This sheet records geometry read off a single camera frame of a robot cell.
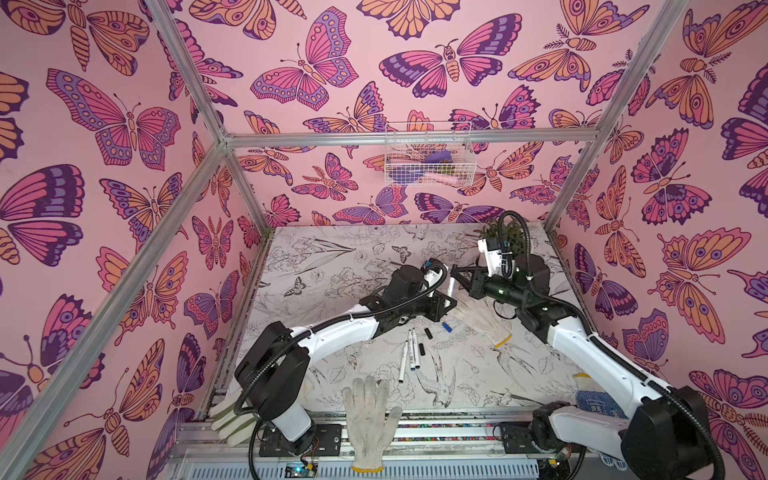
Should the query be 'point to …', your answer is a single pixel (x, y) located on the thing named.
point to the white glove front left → (231, 426)
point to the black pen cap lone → (422, 349)
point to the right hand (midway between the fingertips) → (455, 272)
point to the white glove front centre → (371, 424)
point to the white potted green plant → (514, 234)
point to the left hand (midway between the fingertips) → (456, 300)
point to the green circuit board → (300, 470)
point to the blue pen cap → (448, 328)
